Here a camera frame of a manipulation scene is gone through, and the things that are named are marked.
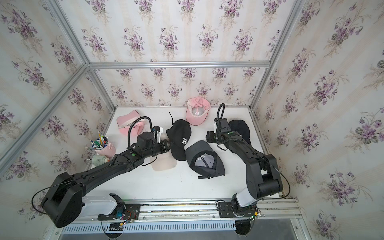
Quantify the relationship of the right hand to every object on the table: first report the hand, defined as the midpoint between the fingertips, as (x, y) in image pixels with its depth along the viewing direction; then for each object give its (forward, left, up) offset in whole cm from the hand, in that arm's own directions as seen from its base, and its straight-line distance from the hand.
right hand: (213, 136), depth 91 cm
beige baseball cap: (-14, +29, -7) cm, 33 cm away
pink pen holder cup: (-8, +67, +1) cm, 67 cm away
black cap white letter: (+9, -19, -2) cm, 21 cm away
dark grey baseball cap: (-12, +6, -8) cm, 15 cm away
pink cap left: (+18, +65, -8) cm, 68 cm away
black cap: (-4, +20, +9) cm, 22 cm away
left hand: (-10, +22, +6) cm, 25 cm away
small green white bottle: (-17, +66, 0) cm, 68 cm away
